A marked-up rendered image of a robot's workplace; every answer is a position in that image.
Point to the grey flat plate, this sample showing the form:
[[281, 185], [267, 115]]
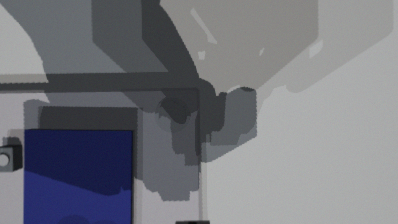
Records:
[[167, 166]]

